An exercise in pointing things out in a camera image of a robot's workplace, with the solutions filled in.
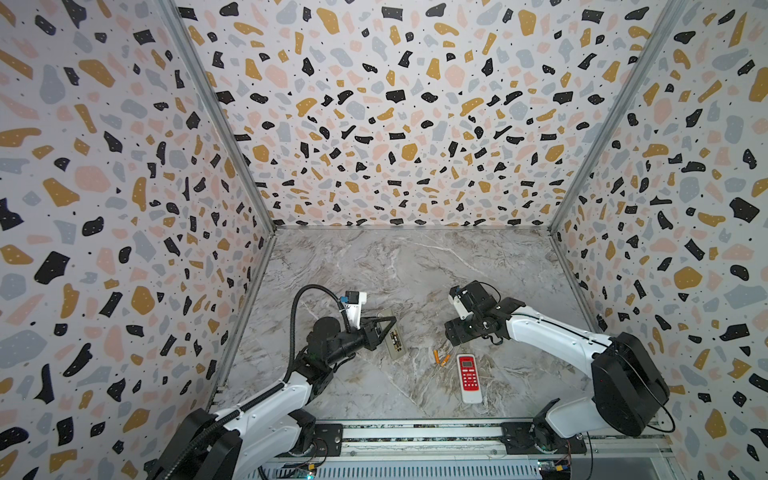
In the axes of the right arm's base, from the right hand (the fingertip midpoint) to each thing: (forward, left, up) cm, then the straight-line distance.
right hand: (452, 325), depth 87 cm
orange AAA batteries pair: (-7, +5, -7) cm, 11 cm away
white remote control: (-8, +16, +6) cm, 19 cm away
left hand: (-4, +17, +12) cm, 21 cm away
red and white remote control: (-13, -4, -6) cm, 15 cm away
